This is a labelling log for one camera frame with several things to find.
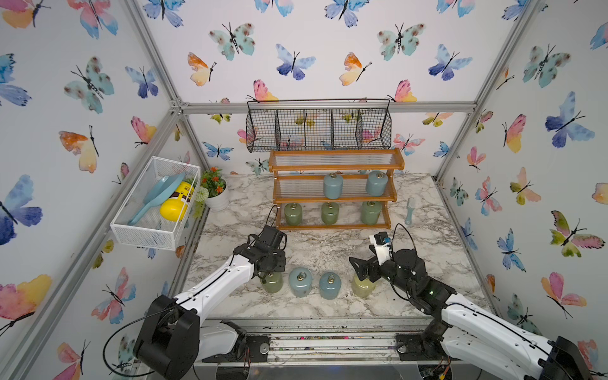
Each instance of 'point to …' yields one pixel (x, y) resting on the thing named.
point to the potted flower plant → (217, 185)
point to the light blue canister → (301, 281)
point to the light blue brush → (411, 205)
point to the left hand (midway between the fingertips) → (282, 260)
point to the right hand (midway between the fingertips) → (363, 250)
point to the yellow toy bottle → (175, 207)
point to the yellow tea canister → (362, 288)
